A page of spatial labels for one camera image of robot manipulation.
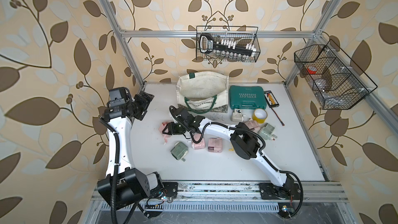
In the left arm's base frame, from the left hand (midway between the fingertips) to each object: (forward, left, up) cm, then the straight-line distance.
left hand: (147, 99), depth 75 cm
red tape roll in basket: (+16, -85, +6) cm, 86 cm away
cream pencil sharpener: (+6, -49, -24) cm, 55 cm away
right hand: (-5, -6, -23) cm, 24 cm away
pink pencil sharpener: (-14, -26, -24) cm, 38 cm away
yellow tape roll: (+9, -65, -27) cm, 71 cm away
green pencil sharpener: (-17, -15, -23) cm, 33 cm away
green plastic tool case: (+21, -58, -22) cm, 65 cm away
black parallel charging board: (+22, -75, -25) cm, 82 cm away
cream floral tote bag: (+25, -27, -22) cm, 43 cm away
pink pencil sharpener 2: (-13, -34, -23) cm, 43 cm away
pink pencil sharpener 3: (-1, -58, -22) cm, 62 cm away
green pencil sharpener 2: (-5, -64, -23) cm, 68 cm away
